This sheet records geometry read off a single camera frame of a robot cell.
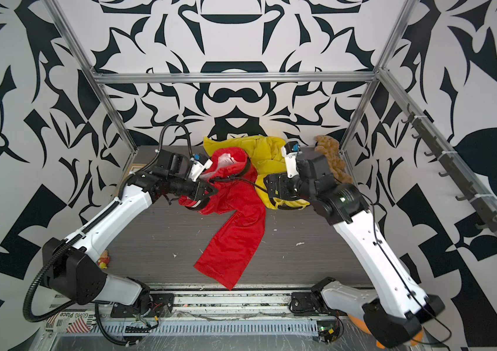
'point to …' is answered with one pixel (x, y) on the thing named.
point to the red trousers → (237, 245)
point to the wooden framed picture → (136, 167)
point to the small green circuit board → (328, 330)
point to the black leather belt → (235, 176)
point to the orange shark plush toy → (358, 322)
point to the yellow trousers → (266, 158)
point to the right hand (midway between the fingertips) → (275, 173)
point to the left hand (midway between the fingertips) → (214, 188)
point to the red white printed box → (70, 322)
